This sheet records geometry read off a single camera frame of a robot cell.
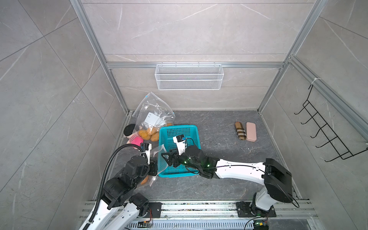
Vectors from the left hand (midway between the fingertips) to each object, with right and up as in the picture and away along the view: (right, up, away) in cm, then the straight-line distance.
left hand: (157, 156), depth 70 cm
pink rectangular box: (+63, +9, +35) cm, 73 cm away
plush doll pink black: (-22, +7, +26) cm, 34 cm away
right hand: (+4, +1, +1) cm, 5 cm away
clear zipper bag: (-9, +22, +23) cm, 33 cm away
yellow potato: (-7, +7, +26) cm, 28 cm away
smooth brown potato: (-14, +8, +25) cm, 30 cm away
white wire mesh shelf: (+15, +49, +31) cm, 60 cm away
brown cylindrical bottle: (+55, +9, +33) cm, 65 cm away
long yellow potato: (-2, -6, -14) cm, 16 cm away
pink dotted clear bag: (+1, +2, -1) cm, 2 cm away
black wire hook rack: (+81, +9, -6) cm, 82 cm away
